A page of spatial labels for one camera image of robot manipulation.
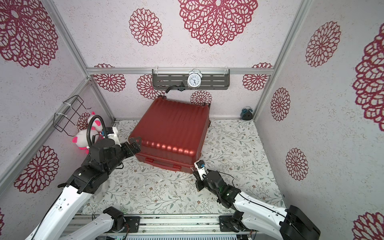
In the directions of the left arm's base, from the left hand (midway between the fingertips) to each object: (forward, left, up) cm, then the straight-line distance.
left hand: (134, 142), depth 69 cm
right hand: (-6, -27, -19) cm, 34 cm away
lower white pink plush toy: (+9, +35, -11) cm, 38 cm away
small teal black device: (+45, -69, -26) cm, 87 cm away
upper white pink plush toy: (+21, +33, -12) cm, 41 cm away
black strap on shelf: (+40, -20, +2) cm, 45 cm away
